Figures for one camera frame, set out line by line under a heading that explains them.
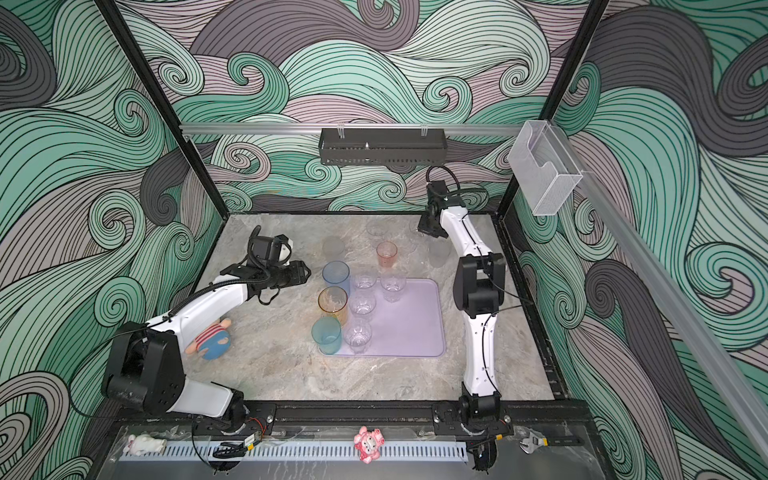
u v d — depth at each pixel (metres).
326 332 0.86
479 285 0.59
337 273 0.93
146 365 0.81
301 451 0.70
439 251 1.02
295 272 0.78
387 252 1.05
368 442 0.67
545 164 0.79
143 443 0.68
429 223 0.90
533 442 0.70
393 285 0.97
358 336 0.88
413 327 0.91
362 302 0.88
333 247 1.11
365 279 0.98
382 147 0.94
